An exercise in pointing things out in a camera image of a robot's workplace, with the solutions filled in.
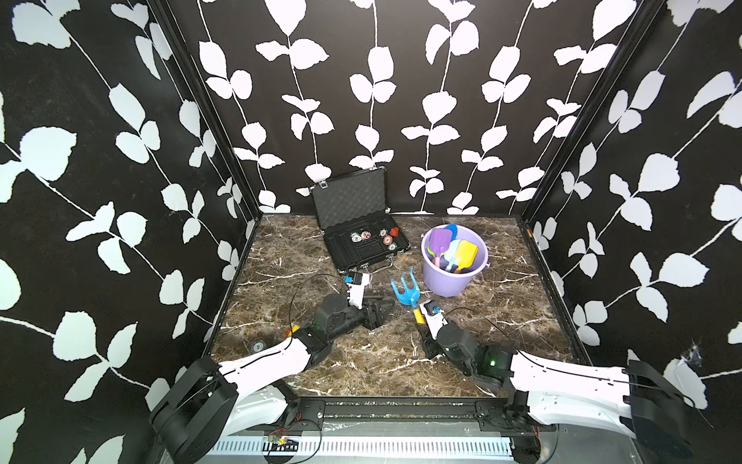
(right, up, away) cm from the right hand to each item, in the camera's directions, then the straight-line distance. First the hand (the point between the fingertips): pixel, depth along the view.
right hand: (416, 320), depth 79 cm
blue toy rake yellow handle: (-2, +7, 0) cm, 7 cm away
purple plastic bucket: (+9, +9, +11) cm, 17 cm away
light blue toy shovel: (+15, +18, +17) cm, 29 cm away
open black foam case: (-19, +27, +35) cm, 48 cm away
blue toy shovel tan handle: (+15, +26, +15) cm, 34 cm away
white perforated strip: (+4, -29, -9) cm, 30 cm away
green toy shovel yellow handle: (+7, +19, +17) cm, 26 cm away
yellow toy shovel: (+19, +18, +16) cm, 31 cm away
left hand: (-7, +7, -2) cm, 10 cm away
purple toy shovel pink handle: (+10, +22, +15) cm, 28 cm away
